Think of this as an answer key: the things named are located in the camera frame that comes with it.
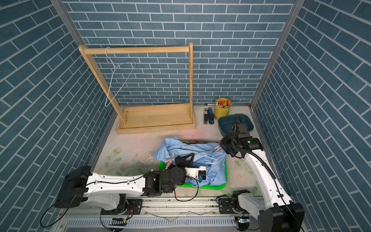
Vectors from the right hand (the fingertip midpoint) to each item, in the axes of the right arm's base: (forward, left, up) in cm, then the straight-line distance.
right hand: (220, 143), depth 79 cm
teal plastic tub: (+28, -8, -17) cm, 33 cm away
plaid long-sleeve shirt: (+3, +16, -5) cm, 17 cm away
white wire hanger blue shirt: (-12, +7, +7) cm, 15 cm away
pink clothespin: (-14, +25, +5) cm, 29 cm away
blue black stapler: (+31, +4, -12) cm, 34 cm away
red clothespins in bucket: (+37, -2, -4) cm, 37 cm away
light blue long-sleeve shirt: (-9, +5, -4) cm, 11 cm away
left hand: (-10, +14, +5) cm, 17 cm away
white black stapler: (+29, +8, -11) cm, 32 cm away
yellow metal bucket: (+33, -2, -10) cm, 34 cm away
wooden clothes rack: (+27, +62, -17) cm, 69 cm away
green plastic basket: (-12, +31, -9) cm, 34 cm away
